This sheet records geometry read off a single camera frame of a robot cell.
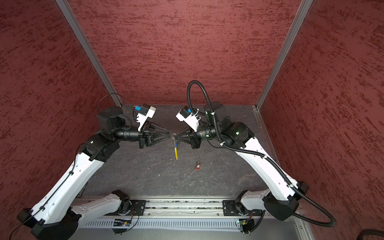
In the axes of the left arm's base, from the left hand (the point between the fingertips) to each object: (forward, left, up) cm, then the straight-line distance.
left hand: (168, 138), depth 55 cm
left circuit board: (-23, +26, -42) cm, 55 cm away
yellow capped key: (-3, -3, -6) cm, 7 cm away
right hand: (+1, -3, -3) cm, 4 cm away
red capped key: (+5, -12, -40) cm, 42 cm away
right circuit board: (-24, -36, -41) cm, 60 cm away
